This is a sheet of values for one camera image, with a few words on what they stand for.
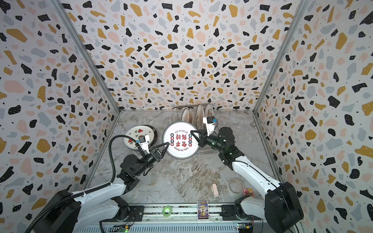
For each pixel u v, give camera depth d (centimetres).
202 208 75
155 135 103
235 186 84
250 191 79
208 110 107
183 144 75
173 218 73
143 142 69
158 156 69
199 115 110
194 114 107
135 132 104
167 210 75
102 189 52
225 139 58
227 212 74
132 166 59
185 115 107
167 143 73
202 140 65
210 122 66
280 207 40
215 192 80
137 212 74
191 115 99
